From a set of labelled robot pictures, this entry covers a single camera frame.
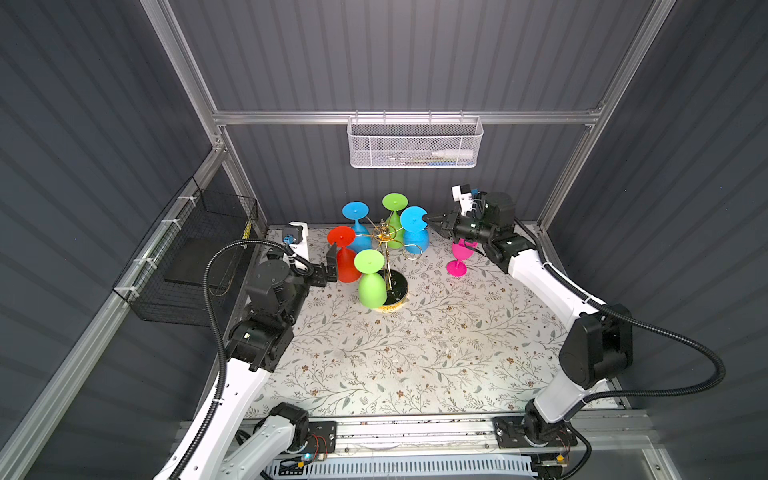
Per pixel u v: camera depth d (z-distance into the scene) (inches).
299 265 21.3
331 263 23.4
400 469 30.3
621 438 28.9
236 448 20.7
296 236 20.6
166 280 27.2
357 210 33.1
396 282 40.1
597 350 17.8
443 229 27.4
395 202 34.1
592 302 18.7
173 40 28.4
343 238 30.4
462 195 29.0
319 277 23.1
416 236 33.1
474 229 27.1
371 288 30.7
